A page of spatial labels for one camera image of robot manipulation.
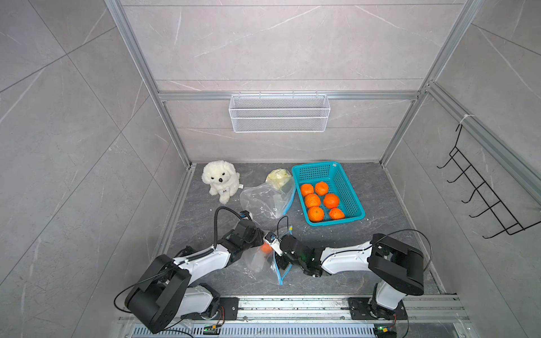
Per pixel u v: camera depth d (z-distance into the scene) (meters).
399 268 0.45
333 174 1.08
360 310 0.73
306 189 1.01
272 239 0.73
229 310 0.73
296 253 0.64
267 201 1.01
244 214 0.80
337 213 0.93
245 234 0.68
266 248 0.81
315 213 0.91
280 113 1.01
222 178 0.92
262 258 0.82
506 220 0.60
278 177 1.08
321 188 1.03
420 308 0.75
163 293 0.42
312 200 0.96
